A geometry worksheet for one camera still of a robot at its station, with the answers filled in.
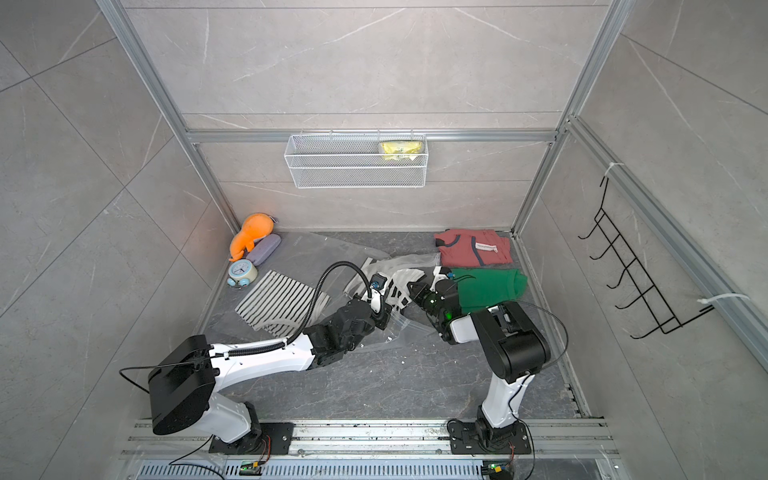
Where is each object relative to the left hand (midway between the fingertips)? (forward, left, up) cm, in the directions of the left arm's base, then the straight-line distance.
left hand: (389, 288), depth 78 cm
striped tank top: (+16, -5, -10) cm, 20 cm away
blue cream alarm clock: (+20, +52, -17) cm, 58 cm away
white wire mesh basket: (+47, +10, +9) cm, 48 cm away
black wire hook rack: (-5, -57, +11) cm, 58 cm away
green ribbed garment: (+11, -31, -20) cm, 39 cm away
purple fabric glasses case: (+31, +47, -18) cm, 59 cm away
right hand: (+10, -6, -13) cm, 17 cm away
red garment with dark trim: (+29, -33, -19) cm, 48 cm away
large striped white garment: (+8, +36, -20) cm, 42 cm away
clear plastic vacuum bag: (+11, +15, -17) cm, 25 cm away
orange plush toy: (+39, +51, -14) cm, 65 cm away
